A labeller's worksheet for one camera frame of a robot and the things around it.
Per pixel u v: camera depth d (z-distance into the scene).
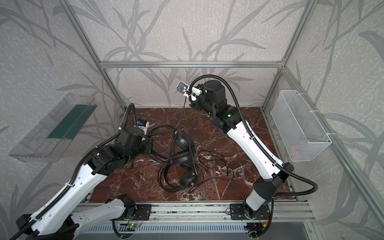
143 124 0.59
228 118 0.45
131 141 0.48
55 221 0.38
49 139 0.65
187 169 0.86
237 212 0.73
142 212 0.73
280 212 0.75
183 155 0.61
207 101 0.47
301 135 0.62
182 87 0.52
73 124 0.64
